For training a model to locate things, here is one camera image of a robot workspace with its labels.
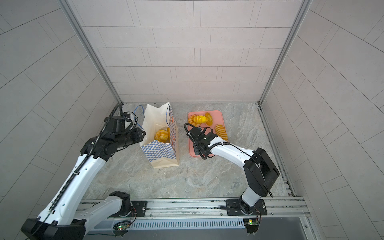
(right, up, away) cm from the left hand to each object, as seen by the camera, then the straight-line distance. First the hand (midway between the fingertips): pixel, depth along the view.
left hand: (149, 131), depth 72 cm
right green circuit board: (+49, -43, -5) cm, 65 cm away
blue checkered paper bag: (+6, -6, -3) cm, 9 cm away
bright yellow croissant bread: (+25, +5, +27) cm, 37 cm away
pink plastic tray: (+38, +6, +36) cm, 53 cm away
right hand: (+25, -12, +14) cm, 31 cm away
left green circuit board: (-9, -41, -8) cm, 43 cm away
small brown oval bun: (+32, +5, +29) cm, 44 cm away
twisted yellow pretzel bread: (+19, +4, +30) cm, 36 cm away
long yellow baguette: (+5, -5, +21) cm, 22 cm away
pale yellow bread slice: (+1, -5, +19) cm, 19 cm away
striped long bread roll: (+39, -3, +24) cm, 46 cm away
